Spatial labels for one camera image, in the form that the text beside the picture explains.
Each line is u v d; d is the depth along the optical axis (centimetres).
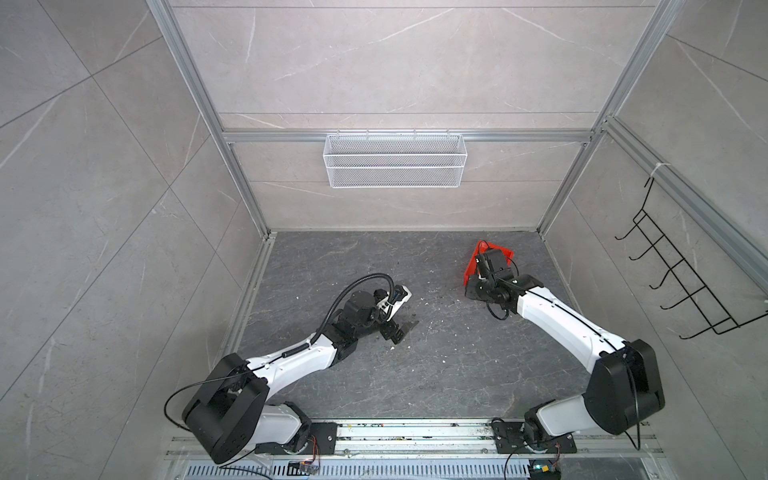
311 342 55
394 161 101
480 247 122
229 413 41
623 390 42
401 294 68
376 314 69
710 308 60
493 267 66
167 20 69
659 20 69
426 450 73
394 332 73
